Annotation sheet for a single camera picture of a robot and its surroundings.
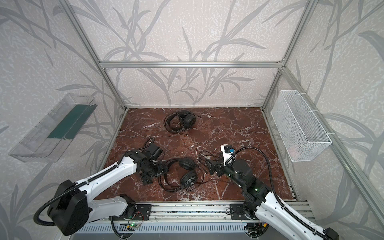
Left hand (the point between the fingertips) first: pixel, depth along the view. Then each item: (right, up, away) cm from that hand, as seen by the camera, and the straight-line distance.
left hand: (166, 172), depth 81 cm
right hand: (+25, +12, -7) cm, 29 cm away
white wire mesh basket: (+61, +22, -20) cm, 68 cm away
